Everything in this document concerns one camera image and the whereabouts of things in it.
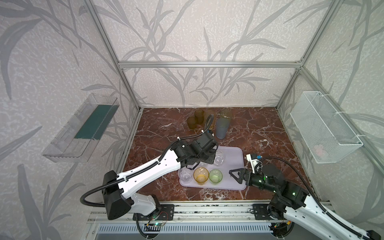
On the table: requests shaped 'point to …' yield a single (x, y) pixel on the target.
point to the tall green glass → (226, 113)
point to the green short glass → (215, 176)
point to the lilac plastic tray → (234, 160)
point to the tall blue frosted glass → (222, 126)
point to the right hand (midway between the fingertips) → (233, 169)
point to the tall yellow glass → (206, 113)
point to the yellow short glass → (201, 175)
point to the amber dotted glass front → (191, 122)
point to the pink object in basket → (319, 149)
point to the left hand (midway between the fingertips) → (214, 151)
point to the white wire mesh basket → (328, 137)
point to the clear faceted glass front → (185, 174)
